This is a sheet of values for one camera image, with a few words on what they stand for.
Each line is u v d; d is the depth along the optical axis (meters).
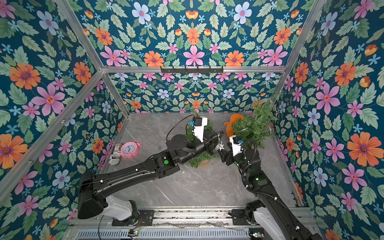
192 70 0.91
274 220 0.56
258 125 0.74
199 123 0.52
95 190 0.40
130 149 0.96
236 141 0.63
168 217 0.75
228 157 0.66
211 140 0.51
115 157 0.93
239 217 0.73
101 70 0.91
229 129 1.04
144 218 0.73
